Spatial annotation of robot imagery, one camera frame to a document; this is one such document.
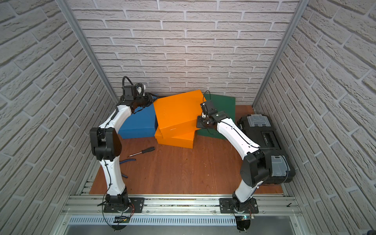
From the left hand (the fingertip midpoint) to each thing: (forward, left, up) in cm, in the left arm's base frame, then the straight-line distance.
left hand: (160, 94), depth 93 cm
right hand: (-19, -27, -5) cm, 33 cm away
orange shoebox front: (-17, -12, 0) cm, 21 cm away
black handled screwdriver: (-28, +10, -24) cm, 38 cm away
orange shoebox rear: (-26, -17, -13) cm, 34 cm away
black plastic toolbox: (-23, -62, -6) cm, 66 cm away
